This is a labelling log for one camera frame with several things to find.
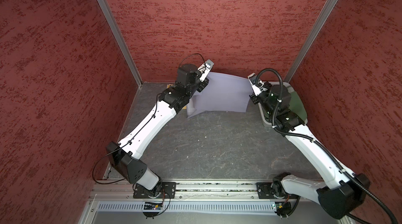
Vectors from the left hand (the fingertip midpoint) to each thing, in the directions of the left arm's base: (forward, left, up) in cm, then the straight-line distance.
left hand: (199, 73), depth 72 cm
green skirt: (+2, -60, -27) cm, 66 cm away
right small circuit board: (-48, -39, -39) cm, 73 cm away
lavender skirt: (-5, -12, -8) cm, 15 cm away
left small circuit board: (-49, +21, -40) cm, 67 cm away
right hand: (-3, -26, -3) cm, 27 cm away
